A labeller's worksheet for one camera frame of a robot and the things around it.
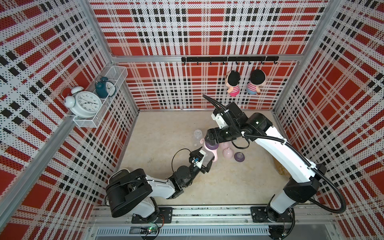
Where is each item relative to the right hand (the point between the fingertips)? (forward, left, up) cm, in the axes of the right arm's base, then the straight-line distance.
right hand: (215, 137), depth 68 cm
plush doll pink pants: (+47, -14, 0) cm, 49 cm away
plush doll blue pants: (+45, -30, +2) cm, 54 cm away
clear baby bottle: (-8, +4, -3) cm, 9 cm away
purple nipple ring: (-3, +2, -2) cm, 4 cm away
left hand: (+1, +2, -13) cm, 14 cm away
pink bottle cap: (+6, -9, -27) cm, 29 cm away
